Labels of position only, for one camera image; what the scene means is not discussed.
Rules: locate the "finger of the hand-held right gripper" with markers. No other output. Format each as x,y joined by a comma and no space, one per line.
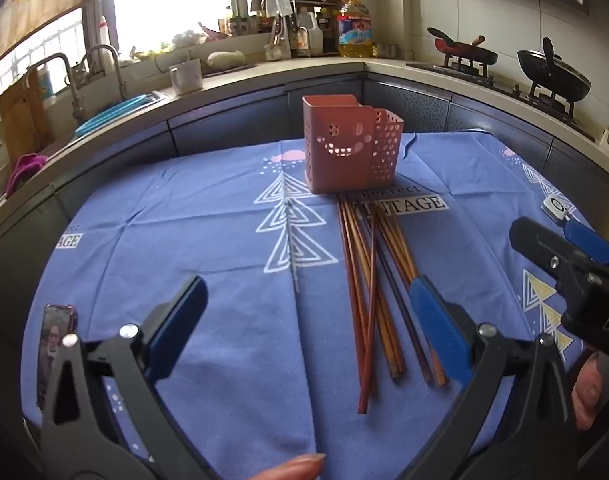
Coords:
539,245
589,242

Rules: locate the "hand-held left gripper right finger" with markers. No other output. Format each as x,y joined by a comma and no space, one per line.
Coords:
439,325

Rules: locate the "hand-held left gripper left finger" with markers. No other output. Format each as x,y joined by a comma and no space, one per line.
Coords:
179,320

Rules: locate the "bunch of wooden chopsticks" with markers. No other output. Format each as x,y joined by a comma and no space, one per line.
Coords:
364,280

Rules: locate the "pink plastic utensil holder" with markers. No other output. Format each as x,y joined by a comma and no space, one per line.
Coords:
339,145

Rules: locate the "person's right hand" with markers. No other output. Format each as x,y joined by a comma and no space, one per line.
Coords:
587,390

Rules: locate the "person's left hand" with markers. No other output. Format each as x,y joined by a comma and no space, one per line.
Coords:
294,467

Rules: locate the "small white charger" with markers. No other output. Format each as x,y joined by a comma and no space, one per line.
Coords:
554,207

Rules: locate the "blue printed tablecloth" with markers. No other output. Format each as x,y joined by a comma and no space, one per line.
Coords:
209,240

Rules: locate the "smartphone with pink case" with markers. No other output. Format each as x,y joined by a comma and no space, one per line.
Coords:
52,340

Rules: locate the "black gas stove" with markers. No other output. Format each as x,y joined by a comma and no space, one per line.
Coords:
504,87

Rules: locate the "black wok with lid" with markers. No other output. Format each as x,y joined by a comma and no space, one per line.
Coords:
554,75

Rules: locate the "red frying pan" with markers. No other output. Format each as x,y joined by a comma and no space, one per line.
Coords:
464,52

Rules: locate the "dark kitchen cabinets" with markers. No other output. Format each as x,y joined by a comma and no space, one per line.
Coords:
234,120

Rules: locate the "steel kitchen sink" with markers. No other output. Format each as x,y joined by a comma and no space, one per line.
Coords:
84,135

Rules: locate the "pink cloth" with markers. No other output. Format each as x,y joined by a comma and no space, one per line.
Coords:
27,170

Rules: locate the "blue plastic basin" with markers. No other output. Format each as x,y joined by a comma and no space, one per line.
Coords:
109,115

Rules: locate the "white mug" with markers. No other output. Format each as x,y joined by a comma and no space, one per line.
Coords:
187,77

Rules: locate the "small steel cup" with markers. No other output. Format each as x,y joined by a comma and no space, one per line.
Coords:
388,50

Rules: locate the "steel sink faucet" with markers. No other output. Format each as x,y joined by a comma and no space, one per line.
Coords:
118,70
69,75

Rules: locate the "wooden cutting board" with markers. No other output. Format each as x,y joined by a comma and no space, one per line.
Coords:
22,115

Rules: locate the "white lumpy vegetable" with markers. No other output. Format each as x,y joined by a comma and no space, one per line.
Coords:
225,58

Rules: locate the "blue label soap bottle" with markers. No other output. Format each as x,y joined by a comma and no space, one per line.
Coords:
45,85

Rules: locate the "bunch of garlic bulbs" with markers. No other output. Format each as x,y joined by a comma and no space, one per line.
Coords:
189,37

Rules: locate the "yellow cooking oil bottle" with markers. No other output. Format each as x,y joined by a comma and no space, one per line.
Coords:
354,30

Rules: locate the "small glass jar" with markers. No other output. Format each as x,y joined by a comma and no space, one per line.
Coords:
277,52

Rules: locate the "white bottle red cap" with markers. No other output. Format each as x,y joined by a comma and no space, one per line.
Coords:
104,35

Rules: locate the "white plastic jug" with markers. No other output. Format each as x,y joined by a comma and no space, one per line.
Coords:
312,35

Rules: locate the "patterned window blind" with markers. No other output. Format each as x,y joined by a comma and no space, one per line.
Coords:
34,0

